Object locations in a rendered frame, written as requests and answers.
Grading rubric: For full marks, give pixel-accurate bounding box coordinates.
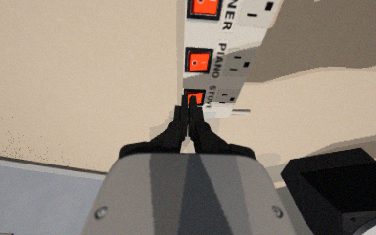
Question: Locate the grey power strip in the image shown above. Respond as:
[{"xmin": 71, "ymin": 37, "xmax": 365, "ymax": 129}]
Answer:
[{"xmin": 183, "ymin": 0, "xmax": 280, "ymax": 120}]

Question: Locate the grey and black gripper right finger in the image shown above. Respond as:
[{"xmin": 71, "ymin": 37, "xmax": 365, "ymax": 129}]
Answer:
[{"xmin": 188, "ymin": 95, "xmax": 256, "ymax": 159}]

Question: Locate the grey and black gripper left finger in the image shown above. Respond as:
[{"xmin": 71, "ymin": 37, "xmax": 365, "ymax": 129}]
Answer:
[{"xmin": 119, "ymin": 95, "xmax": 189, "ymax": 157}]

